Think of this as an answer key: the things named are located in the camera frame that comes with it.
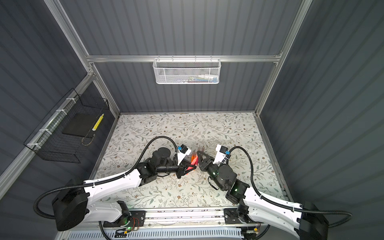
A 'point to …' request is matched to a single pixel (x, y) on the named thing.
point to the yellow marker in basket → (94, 128)
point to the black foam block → (82, 124)
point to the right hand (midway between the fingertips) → (198, 154)
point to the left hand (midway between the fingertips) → (195, 165)
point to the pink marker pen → (194, 162)
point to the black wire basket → (68, 135)
